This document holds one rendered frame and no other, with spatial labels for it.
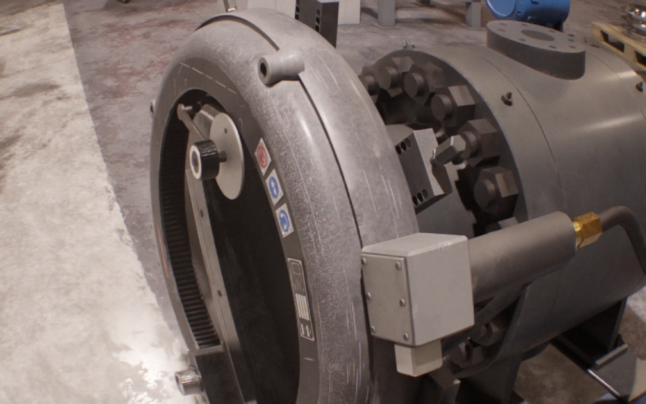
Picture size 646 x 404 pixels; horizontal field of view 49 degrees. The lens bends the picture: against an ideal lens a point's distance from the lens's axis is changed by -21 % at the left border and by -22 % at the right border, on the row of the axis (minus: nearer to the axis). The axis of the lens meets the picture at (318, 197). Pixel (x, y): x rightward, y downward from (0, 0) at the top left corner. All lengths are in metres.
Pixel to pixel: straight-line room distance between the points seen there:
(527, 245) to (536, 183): 0.26
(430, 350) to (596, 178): 0.53
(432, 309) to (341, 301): 0.13
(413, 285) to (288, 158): 0.22
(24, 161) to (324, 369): 2.55
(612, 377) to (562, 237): 0.72
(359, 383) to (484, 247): 0.22
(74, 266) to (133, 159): 0.85
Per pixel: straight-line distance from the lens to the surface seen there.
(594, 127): 1.39
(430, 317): 0.90
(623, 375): 1.71
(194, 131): 1.23
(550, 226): 1.03
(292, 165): 0.99
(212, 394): 1.29
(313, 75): 1.04
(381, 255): 0.92
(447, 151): 0.95
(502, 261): 0.97
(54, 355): 2.15
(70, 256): 2.62
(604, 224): 1.14
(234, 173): 1.12
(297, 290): 1.03
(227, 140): 1.13
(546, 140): 1.29
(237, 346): 1.24
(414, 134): 0.99
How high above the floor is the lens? 1.25
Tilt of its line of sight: 25 degrees down
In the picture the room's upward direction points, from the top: 2 degrees clockwise
